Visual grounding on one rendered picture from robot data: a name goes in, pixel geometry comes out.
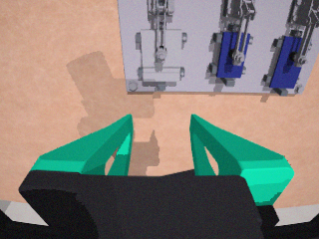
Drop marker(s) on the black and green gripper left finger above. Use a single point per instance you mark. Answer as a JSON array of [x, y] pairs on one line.
[[89, 154]]

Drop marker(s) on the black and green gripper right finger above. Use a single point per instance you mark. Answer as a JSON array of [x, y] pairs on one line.
[[267, 172]]

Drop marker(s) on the blue rectangular block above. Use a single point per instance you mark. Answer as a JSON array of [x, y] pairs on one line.
[[225, 69], [284, 75]]

